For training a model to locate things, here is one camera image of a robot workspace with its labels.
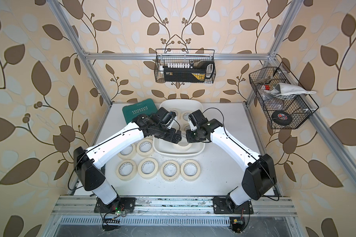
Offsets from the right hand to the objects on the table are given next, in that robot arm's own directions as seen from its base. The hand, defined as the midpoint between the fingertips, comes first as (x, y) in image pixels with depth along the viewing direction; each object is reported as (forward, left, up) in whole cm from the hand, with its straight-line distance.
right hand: (189, 138), depth 82 cm
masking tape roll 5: (-12, 0, -16) cm, 20 cm away
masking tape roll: (+4, +29, -15) cm, 33 cm away
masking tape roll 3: (-11, +25, -15) cm, 31 cm away
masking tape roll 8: (+16, 0, -12) cm, 20 cm away
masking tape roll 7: (-6, +3, +2) cm, 7 cm away
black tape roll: (+1, -46, +14) cm, 48 cm away
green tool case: (+35, +30, -9) cm, 47 cm away
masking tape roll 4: (-18, +12, -12) cm, 25 cm away
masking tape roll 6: (+27, +2, -12) cm, 30 cm away
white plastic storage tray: (+38, +3, -15) cm, 41 cm away
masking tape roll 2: (-16, +34, -12) cm, 40 cm away
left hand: (-3, +7, +5) cm, 9 cm away
